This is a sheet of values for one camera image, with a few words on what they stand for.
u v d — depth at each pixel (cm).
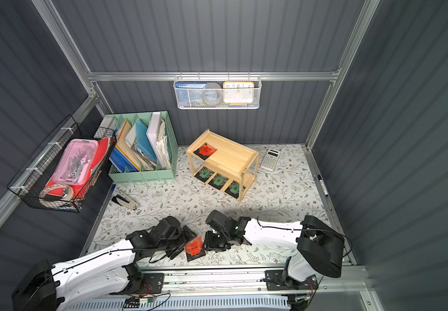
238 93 89
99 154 77
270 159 112
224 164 86
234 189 99
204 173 105
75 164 72
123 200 95
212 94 89
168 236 65
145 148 95
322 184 107
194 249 81
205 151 89
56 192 67
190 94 84
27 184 60
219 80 89
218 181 102
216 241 69
